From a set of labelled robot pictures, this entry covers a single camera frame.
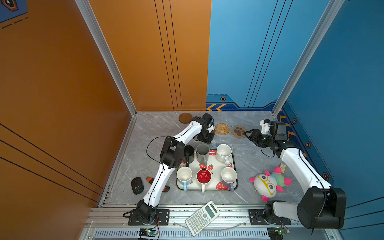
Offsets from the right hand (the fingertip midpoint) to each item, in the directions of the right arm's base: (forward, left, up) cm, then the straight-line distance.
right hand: (245, 134), depth 83 cm
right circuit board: (-43, -11, -21) cm, 49 cm away
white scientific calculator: (-37, +25, -17) cm, 48 cm away
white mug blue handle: (-17, +35, -15) cm, 41 cm away
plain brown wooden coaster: (+30, +37, -17) cm, 50 cm away
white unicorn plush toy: (-24, -8, -12) cm, 28 cm away
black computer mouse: (-23, +60, -15) cm, 66 cm away
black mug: (-5, +32, -14) cm, 36 cm away
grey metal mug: (-4, +24, -9) cm, 26 cm away
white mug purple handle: (-17, +9, -18) cm, 26 cm away
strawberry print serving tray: (-11, +16, -18) cm, 27 cm away
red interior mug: (-17, +24, -16) cm, 34 cm away
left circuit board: (-43, +51, -20) cm, 70 cm away
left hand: (+8, +19, -17) cm, 27 cm away
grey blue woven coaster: (+5, +17, -17) cm, 24 cm away
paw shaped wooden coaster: (+17, -3, -18) cm, 25 cm away
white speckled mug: (-2, +11, -17) cm, 20 cm away
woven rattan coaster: (+18, +9, -17) cm, 27 cm away
